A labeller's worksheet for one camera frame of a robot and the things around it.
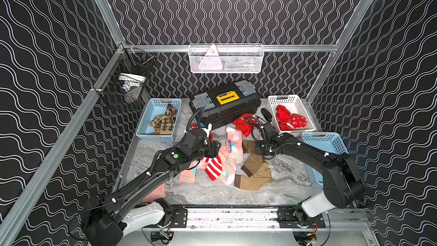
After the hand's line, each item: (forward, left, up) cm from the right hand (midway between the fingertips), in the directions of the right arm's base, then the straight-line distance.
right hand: (257, 149), depth 91 cm
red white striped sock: (-10, +23, -2) cm, 25 cm away
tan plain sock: (-13, -1, -4) cm, 14 cm away
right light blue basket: (+7, -40, -4) cm, 41 cm away
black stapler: (+26, -9, -1) cm, 27 cm away
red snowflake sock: (+18, -25, +1) cm, 31 cm away
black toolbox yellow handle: (+20, +18, +12) cm, 30 cm away
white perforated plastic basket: (+36, -30, -3) cm, 47 cm away
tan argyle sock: (+13, +52, +4) cm, 54 cm away
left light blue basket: (+32, +64, -1) cm, 72 cm away
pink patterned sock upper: (+4, +12, -3) cm, 13 cm away
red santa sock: (+13, +6, +2) cm, 14 cm away
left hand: (-6, +21, +16) cm, 27 cm away
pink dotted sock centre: (-10, +15, -2) cm, 19 cm away
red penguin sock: (+21, -18, +2) cm, 28 cm away
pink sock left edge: (-22, +49, -5) cm, 54 cm away
